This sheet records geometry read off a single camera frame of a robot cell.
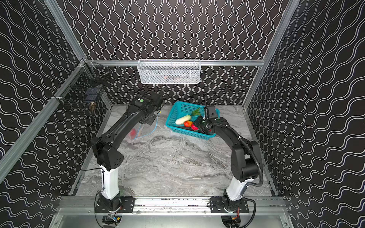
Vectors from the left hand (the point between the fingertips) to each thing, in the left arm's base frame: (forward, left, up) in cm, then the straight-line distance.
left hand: (148, 118), depth 82 cm
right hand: (+5, -28, -11) cm, 31 cm away
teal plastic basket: (+27, -16, -19) cm, 36 cm away
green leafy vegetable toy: (+23, -29, -18) cm, 41 cm away
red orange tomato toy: (+12, -23, -19) cm, 32 cm away
